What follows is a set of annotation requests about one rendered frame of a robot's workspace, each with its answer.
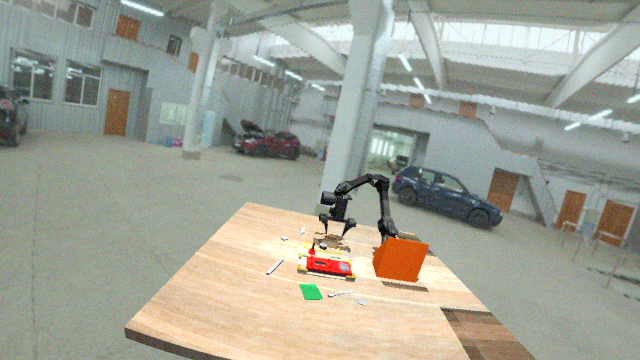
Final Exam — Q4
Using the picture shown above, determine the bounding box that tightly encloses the green flat rectangular patch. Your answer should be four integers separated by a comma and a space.
298, 283, 324, 300

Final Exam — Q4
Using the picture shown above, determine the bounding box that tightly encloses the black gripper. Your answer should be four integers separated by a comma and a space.
319, 206, 356, 237

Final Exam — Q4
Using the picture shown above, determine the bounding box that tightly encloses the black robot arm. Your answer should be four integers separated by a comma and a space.
320, 172, 399, 244

